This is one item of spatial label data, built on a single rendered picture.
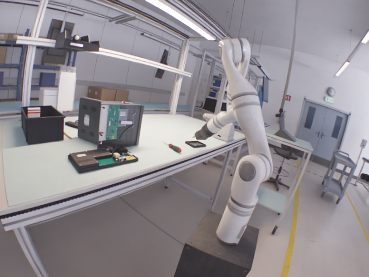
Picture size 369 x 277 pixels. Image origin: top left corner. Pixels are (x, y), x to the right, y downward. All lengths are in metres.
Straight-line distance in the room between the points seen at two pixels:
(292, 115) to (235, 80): 6.46
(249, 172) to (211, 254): 0.30
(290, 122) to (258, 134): 6.44
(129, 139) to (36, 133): 0.46
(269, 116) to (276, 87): 1.13
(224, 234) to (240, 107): 0.42
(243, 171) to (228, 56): 0.37
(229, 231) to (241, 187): 0.17
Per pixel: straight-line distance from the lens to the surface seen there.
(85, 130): 0.94
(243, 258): 0.67
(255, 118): 0.57
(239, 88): 0.58
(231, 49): 0.65
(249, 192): 0.55
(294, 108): 7.02
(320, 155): 7.26
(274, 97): 7.10
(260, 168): 0.52
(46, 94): 1.19
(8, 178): 0.66
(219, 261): 0.65
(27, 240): 0.77
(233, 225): 0.63
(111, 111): 0.81
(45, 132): 0.91
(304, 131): 7.10
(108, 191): 0.65
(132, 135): 0.92
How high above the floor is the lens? 1.32
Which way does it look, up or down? 15 degrees down
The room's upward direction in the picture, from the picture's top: 12 degrees clockwise
